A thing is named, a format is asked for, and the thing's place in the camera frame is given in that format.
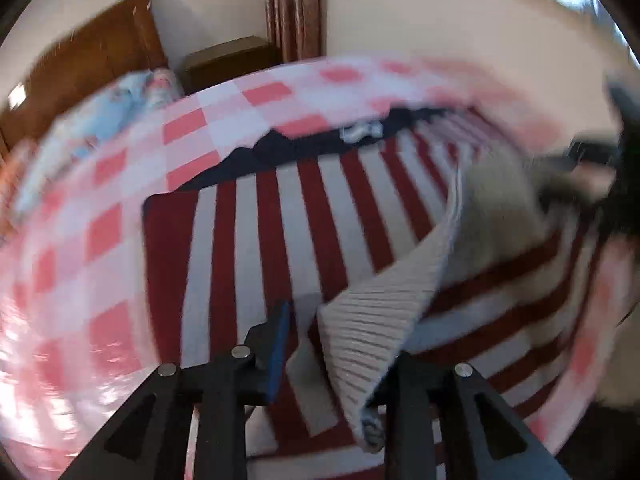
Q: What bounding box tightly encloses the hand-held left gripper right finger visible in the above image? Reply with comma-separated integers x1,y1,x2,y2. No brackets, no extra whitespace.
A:
367,350,573,480

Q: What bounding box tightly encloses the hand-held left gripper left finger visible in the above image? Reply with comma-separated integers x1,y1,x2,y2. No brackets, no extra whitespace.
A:
59,300,293,480

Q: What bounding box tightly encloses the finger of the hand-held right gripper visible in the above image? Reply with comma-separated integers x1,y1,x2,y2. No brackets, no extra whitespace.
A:
565,137,621,167
537,182,603,208

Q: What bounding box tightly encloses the red grey striped sweater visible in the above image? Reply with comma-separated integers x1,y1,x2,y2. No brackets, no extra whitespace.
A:
142,105,621,456

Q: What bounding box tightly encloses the bed with pink checkered sheet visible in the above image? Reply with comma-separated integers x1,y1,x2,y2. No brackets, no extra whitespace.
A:
0,55,640,480

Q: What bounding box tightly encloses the light blue floral pillow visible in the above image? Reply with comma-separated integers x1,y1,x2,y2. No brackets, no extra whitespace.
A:
15,67,185,211

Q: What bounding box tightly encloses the wooden nightstand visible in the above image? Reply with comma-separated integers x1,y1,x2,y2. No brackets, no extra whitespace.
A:
179,35,282,95

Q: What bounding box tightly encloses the pink floral curtain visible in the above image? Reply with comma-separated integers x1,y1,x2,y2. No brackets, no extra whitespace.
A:
262,0,327,64

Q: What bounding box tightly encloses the large carved wooden headboard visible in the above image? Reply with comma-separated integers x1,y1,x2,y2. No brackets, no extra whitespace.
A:
0,0,169,151

